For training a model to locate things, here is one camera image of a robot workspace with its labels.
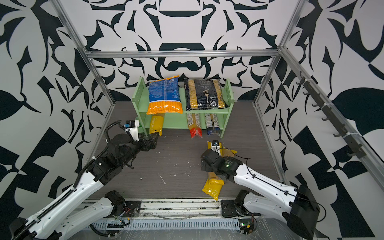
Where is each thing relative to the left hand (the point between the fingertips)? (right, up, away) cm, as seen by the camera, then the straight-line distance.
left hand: (151, 130), depth 71 cm
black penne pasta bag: (+25, +18, +7) cm, 32 cm away
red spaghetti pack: (+20, +2, +16) cm, 26 cm away
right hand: (+29, -17, +9) cm, 35 cm away
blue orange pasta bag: (+5, +17, +6) cm, 18 cm away
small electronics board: (+45, -45, 0) cm, 63 cm away
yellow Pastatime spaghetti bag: (+30, -30, +8) cm, 44 cm away
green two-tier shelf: (+6, +4, +24) cm, 25 cm away
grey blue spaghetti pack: (+31, +2, +18) cm, 36 cm away
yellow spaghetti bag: (-2, +2, +18) cm, 18 cm away
